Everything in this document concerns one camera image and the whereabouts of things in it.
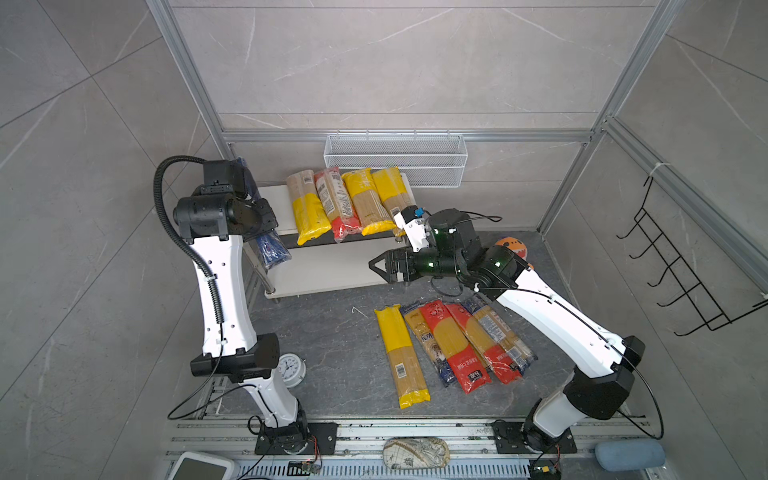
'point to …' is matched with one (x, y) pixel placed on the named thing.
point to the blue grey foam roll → (618, 455)
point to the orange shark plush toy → (515, 244)
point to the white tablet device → (198, 466)
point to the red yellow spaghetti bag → (466, 361)
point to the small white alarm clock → (293, 369)
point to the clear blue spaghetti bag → (521, 355)
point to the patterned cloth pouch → (416, 453)
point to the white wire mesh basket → (432, 161)
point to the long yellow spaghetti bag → (410, 384)
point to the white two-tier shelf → (321, 267)
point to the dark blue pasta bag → (427, 338)
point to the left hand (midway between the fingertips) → (261, 214)
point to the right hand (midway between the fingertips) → (383, 259)
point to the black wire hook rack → (661, 252)
